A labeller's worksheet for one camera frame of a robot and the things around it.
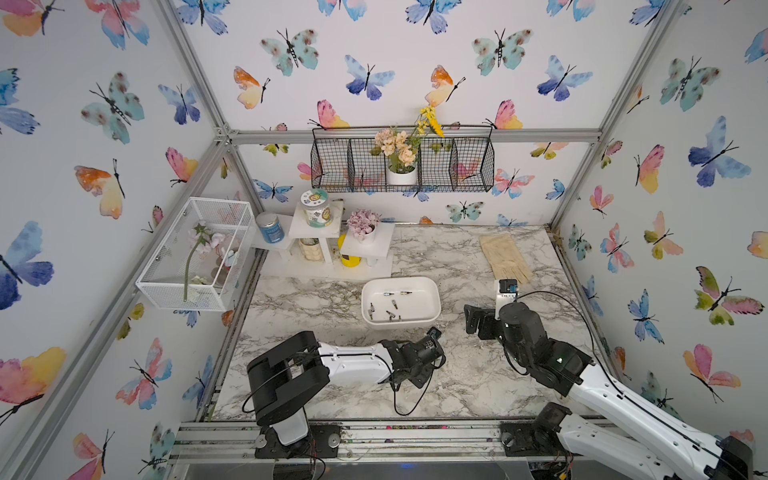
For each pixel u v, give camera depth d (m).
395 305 0.98
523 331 0.55
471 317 0.68
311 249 1.04
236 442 0.75
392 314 0.96
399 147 0.81
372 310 0.97
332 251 1.02
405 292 1.01
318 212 0.85
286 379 0.43
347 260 1.03
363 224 0.87
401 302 0.99
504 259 1.10
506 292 0.65
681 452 0.41
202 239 0.75
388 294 1.01
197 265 0.71
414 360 0.65
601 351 0.90
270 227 0.89
